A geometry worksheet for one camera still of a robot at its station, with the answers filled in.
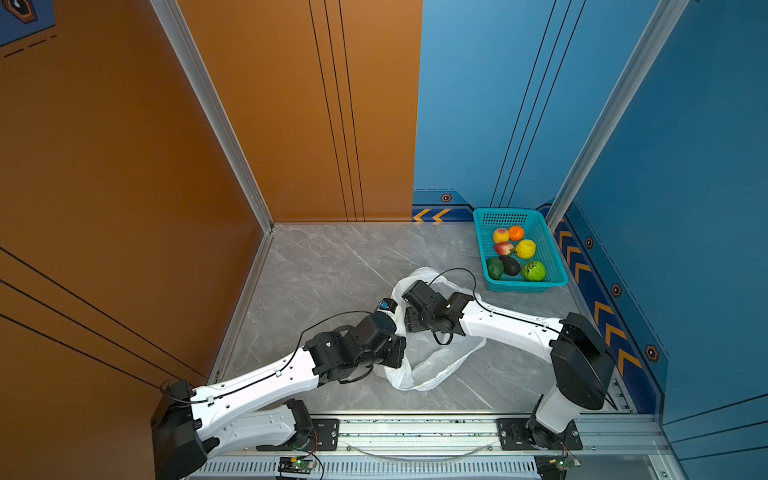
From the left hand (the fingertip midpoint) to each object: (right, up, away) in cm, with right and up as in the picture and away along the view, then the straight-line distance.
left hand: (410, 345), depth 73 cm
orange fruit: (+42, +30, +39) cm, 65 cm away
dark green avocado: (+31, +17, +28) cm, 45 cm away
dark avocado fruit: (+36, +18, +29) cm, 50 cm away
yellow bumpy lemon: (+43, +24, +32) cm, 59 cm away
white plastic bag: (+6, -6, +9) cm, 12 cm away
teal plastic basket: (+49, +31, +36) cm, 68 cm away
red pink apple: (+36, +24, +35) cm, 56 cm away
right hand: (+1, +4, +13) cm, 14 cm away
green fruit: (+43, +17, +26) cm, 53 cm away
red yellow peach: (+36, +29, +38) cm, 60 cm away
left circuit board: (-27, -28, -3) cm, 39 cm away
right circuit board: (+34, -28, -3) cm, 45 cm away
